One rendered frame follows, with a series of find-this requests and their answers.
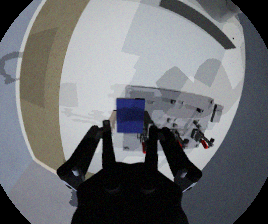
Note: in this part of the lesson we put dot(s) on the blue rectangular block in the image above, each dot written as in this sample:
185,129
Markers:
130,115

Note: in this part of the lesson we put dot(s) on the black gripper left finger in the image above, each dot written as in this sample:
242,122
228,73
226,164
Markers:
73,171

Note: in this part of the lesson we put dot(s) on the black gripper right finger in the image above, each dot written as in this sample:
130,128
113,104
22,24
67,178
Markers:
185,173

